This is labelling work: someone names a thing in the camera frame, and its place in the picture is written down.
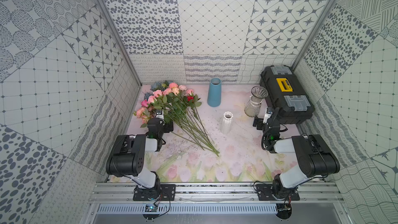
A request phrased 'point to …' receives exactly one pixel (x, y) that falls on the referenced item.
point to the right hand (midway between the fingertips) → (264, 118)
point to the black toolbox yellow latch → (282, 89)
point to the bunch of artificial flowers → (176, 106)
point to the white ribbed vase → (226, 122)
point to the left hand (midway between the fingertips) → (168, 119)
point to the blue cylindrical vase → (214, 96)
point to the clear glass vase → (258, 93)
